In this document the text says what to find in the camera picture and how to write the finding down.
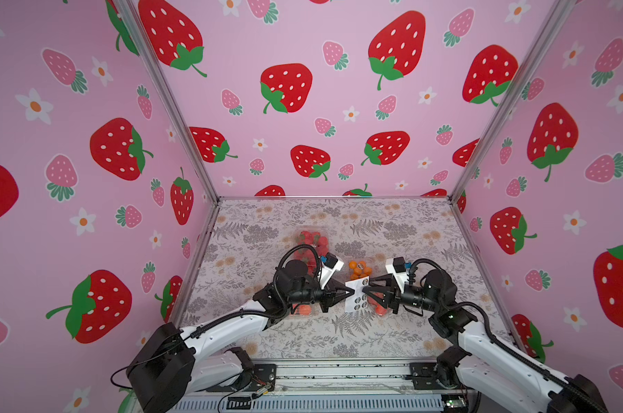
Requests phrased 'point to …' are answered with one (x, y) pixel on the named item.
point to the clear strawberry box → (310, 244)
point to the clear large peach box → (305, 309)
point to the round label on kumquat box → (360, 266)
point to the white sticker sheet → (359, 300)
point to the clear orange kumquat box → (354, 273)
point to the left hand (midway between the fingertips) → (354, 292)
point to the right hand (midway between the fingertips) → (365, 291)
